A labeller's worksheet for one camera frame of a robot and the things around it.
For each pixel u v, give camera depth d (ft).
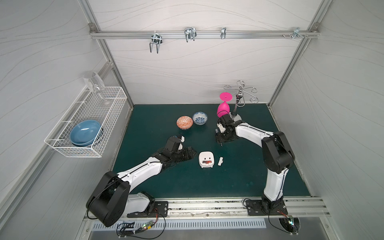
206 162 2.83
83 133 2.02
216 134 2.90
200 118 3.64
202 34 2.57
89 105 2.36
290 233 2.22
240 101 3.14
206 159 2.89
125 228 2.29
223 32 2.39
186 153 2.46
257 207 2.40
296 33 2.51
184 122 3.53
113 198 1.34
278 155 1.68
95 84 2.39
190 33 2.51
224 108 3.04
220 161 2.97
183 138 2.69
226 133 2.50
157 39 2.57
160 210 2.41
